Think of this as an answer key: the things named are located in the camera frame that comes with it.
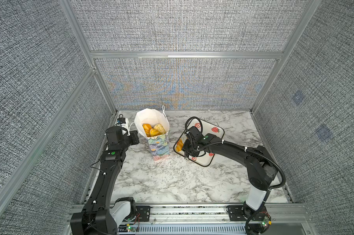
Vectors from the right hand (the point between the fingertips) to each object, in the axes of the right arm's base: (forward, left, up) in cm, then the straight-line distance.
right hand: (181, 149), depth 89 cm
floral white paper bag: (-3, +12, +10) cm, 17 cm away
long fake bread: (+12, +22, +7) cm, 26 cm away
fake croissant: (+12, +14, +6) cm, 19 cm away
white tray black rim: (-2, -15, -8) cm, 17 cm away
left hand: (+3, +25, +14) cm, 29 cm away
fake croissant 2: (+6, +17, +9) cm, 20 cm away
